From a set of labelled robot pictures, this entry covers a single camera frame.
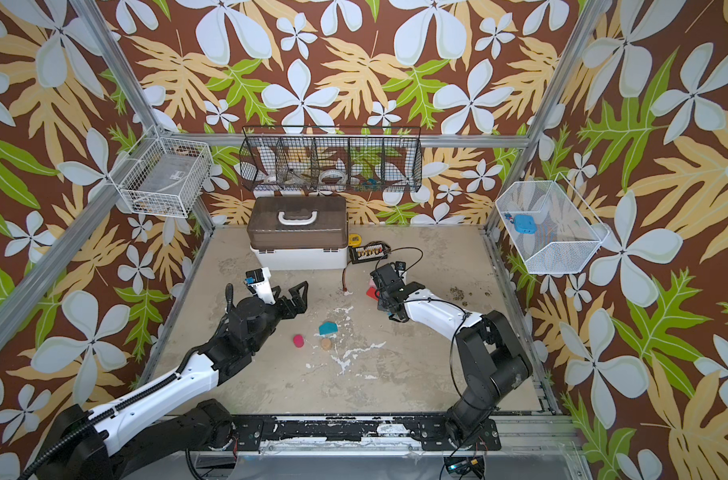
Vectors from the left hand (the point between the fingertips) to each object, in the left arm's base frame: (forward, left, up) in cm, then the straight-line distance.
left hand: (293, 282), depth 78 cm
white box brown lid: (+19, +1, -1) cm, 19 cm away
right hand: (+4, -27, -15) cm, 31 cm away
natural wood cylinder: (-9, -8, -19) cm, 23 cm away
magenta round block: (-8, +1, -20) cm, 22 cm away
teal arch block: (-3, -8, -22) cm, 23 cm away
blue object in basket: (+18, -66, +5) cm, 69 cm away
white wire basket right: (+10, -72, +10) cm, 74 cm away
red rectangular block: (+9, -22, -21) cm, 32 cm away
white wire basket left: (+28, +40, +12) cm, 50 cm away
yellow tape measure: (+33, -15, -20) cm, 41 cm away
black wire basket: (+43, -8, +10) cm, 45 cm away
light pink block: (-2, -21, +3) cm, 21 cm away
